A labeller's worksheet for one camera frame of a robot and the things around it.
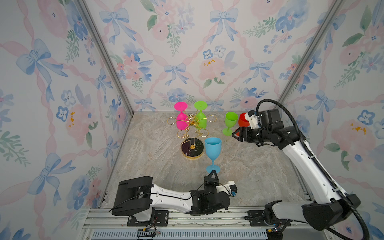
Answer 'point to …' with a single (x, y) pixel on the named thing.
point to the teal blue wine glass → (213, 146)
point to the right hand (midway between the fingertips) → (237, 134)
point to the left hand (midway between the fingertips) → (212, 169)
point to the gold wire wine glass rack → (192, 147)
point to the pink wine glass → (182, 120)
